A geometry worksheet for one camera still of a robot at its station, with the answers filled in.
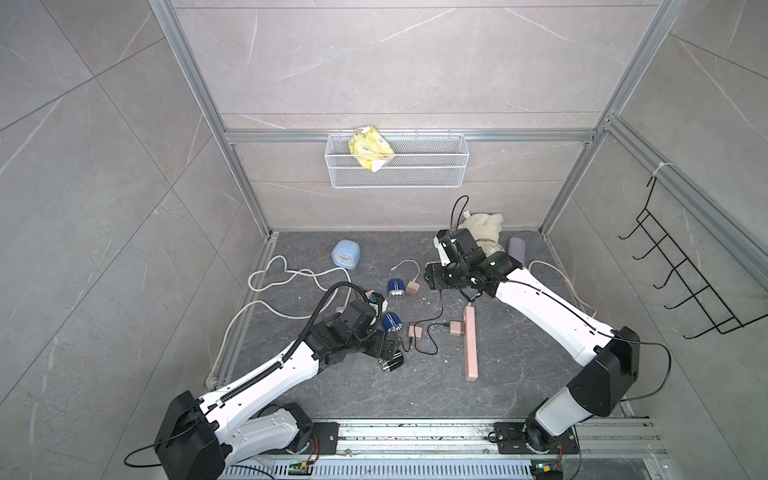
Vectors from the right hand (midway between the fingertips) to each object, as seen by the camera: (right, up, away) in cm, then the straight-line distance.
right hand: (435, 274), depth 81 cm
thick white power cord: (-49, -14, +14) cm, 52 cm away
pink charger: (+8, -17, +9) cm, 21 cm away
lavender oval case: (+36, +8, +30) cm, 47 cm away
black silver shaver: (-11, -25, +3) cm, 28 cm away
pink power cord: (+48, +1, +27) cm, 55 cm away
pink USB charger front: (-5, -6, +19) cm, 21 cm away
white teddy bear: (+23, +15, +29) cm, 40 cm away
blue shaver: (-10, -6, +18) cm, 22 cm away
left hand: (-13, -16, -3) cm, 20 cm away
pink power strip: (+11, -21, +5) cm, 24 cm away
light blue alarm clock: (-28, +6, +22) cm, 36 cm away
